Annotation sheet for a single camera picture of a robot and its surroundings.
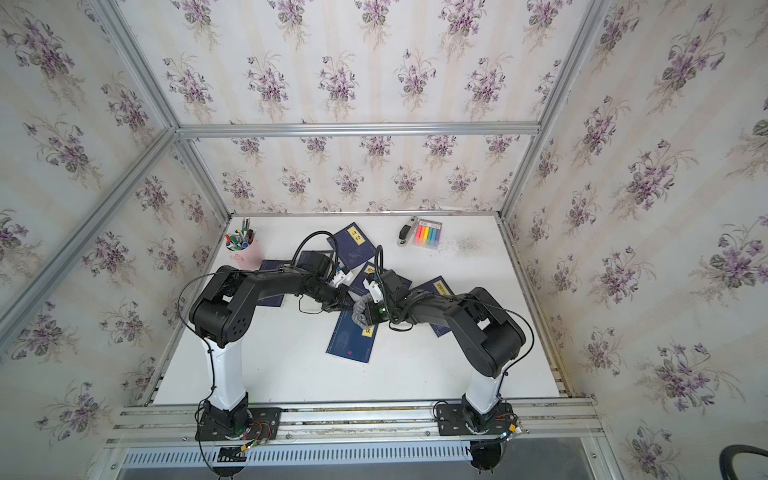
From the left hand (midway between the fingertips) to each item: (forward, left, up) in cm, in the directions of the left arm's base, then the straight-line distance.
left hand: (355, 311), depth 94 cm
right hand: (-2, -5, +1) cm, 5 cm away
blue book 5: (+18, +31, 0) cm, 36 cm away
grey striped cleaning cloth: (-3, -1, +4) cm, 6 cm away
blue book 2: (+8, -27, +2) cm, 28 cm away
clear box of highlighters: (+32, -26, +1) cm, 41 cm away
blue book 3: (+10, 0, +1) cm, 10 cm away
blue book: (+26, +3, +1) cm, 26 cm away
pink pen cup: (+17, +36, +11) cm, 41 cm away
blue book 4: (+1, +13, +21) cm, 25 cm away
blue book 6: (-10, +1, +1) cm, 10 cm away
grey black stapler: (+30, -18, +5) cm, 35 cm away
